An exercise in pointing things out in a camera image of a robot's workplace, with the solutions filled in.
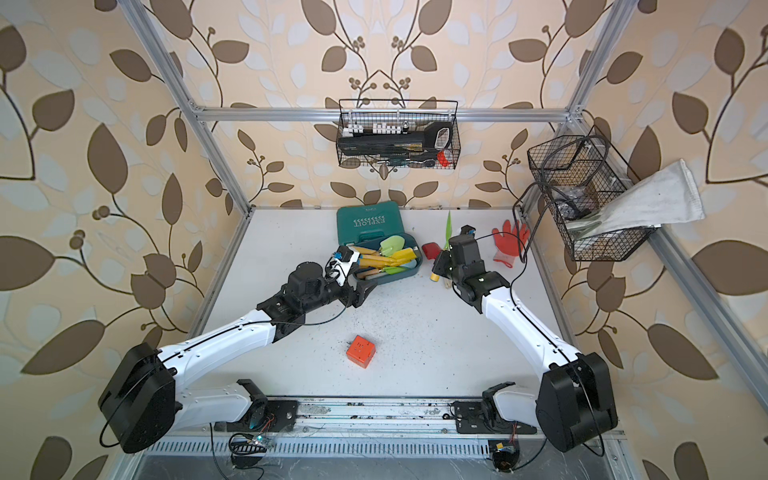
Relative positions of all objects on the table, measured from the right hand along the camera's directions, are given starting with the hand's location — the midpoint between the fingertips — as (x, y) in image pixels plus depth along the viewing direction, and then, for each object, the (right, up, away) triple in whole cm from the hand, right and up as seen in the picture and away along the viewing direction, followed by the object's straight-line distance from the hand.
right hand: (439, 257), depth 85 cm
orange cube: (-22, -25, -4) cm, 34 cm away
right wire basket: (+41, +24, +2) cm, 47 cm away
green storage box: (-20, +8, +23) cm, 31 cm away
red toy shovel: (+1, +1, +21) cm, 21 cm away
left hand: (-20, -4, -8) cm, 21 cm away
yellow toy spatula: (-11, -1, +19) cm, 22 cm away
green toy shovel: (+3, +7, -1) cm, 8 cm away
